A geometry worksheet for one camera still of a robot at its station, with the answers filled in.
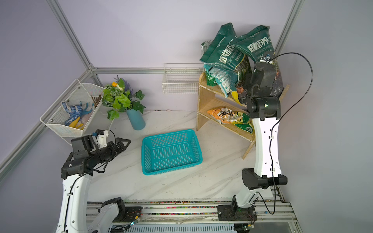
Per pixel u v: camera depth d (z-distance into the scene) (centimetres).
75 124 71
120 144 62
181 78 97
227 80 66
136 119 103
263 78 41
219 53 56
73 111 72
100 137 63
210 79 70
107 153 60
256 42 58
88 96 88
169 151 98
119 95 79
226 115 80
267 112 41
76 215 39
